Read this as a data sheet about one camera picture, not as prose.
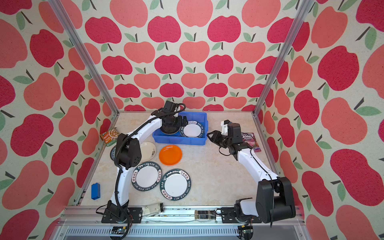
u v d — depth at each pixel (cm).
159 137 96
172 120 86
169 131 109
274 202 40
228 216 73
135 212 76
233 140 66
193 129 108
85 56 87
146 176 86
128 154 58
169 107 80
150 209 73
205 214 72
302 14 71
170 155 95
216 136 75
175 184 84
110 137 103
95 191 81
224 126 79
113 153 96
